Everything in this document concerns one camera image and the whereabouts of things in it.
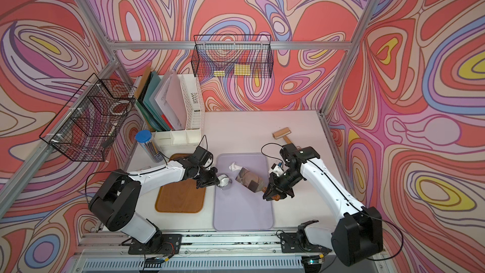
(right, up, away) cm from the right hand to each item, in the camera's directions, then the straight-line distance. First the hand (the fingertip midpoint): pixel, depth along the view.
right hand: (267, 203), depth 69 cm
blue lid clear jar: (-53, +24, +14) cm, 60 cm away
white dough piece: (-13, +8, +24) cm, 29 cm away
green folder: (-54, +36, +18) cm, 68 cm away
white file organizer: (-42, +44, +49) cm, 78 cm away
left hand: (-19, +2, +18) cm, 26 cm away
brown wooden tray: (-37, -4, +17) cm, 41 cm away
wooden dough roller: (+14, +26, +39) cm, 49 cm away
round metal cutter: (-18, +3, +19) cm, 27 cm away
